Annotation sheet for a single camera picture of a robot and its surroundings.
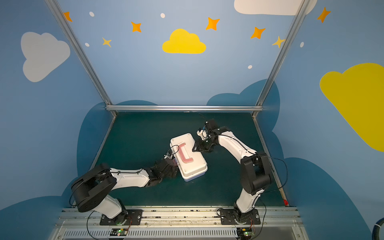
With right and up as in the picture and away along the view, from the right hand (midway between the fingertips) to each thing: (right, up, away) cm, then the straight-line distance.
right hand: (197, 149), depth 87 cm
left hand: (-15, -11, +4) cm, 19 cm away
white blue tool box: (-3, -8, -6) cm, 10 cm away
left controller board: (-38, -37, -17) cm, 56 cm away
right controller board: (+23, -38, -16) cm, 47 cm away
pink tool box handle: (-7, -5, -5) cm, 10 cm away
